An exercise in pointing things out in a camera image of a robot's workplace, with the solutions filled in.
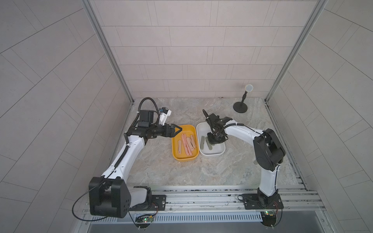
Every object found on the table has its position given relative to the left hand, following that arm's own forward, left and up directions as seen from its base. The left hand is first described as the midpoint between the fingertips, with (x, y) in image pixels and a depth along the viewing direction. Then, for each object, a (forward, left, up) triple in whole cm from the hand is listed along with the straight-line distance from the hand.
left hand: (178, 127), depth 78 cm
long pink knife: (-6, -7, -18) cm, 20 cm away
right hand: (+1, -20, -18) cm, 27 cm away
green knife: (-1, -19, -18) cm, 26 cm away
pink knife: (0, -6, -18) cm, 19 cm away
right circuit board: (-38, -45, -20) cm, 62 cm away
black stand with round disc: (+29, -46, -15) cm, 56 cm away
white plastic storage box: (-3, -17, -18) cm, 25 cm away
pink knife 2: (+3, -8, -17) cm, 19 cm away
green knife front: (0, -14, -18) cm, 23 cm away
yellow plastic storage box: (-1, -3, -18) cm, 18 cm away
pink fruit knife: (-2, 0, -19) cm, 19 cm away
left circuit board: (-40, +14, -18) cm, 46 cm away
